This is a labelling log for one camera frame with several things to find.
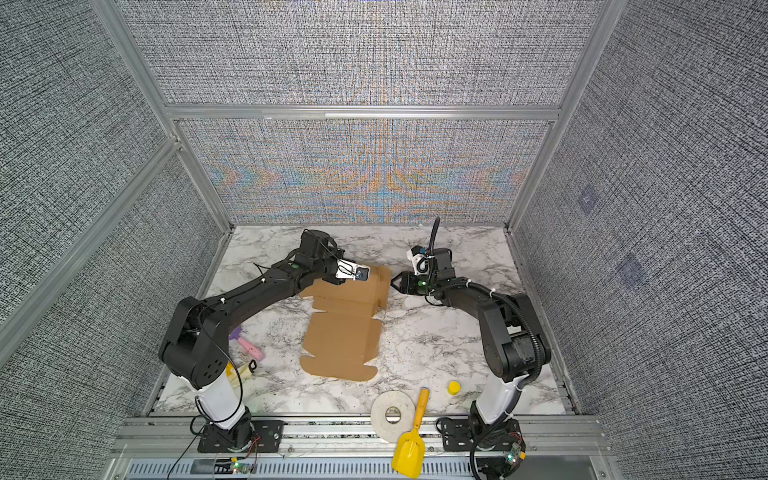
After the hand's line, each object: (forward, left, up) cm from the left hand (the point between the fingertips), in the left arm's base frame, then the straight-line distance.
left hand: (350, 254), depth 91 cm
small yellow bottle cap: (-36, -27, -13) cm, 47 cm away
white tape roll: (-45, -9, -16) cm, 48 cm away
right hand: (-5, -14, -8) cm, 17 cm away
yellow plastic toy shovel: (-49, -14, -14) cm, 53 cm away
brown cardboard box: (-21, +2, -13) cm, 24 cm away
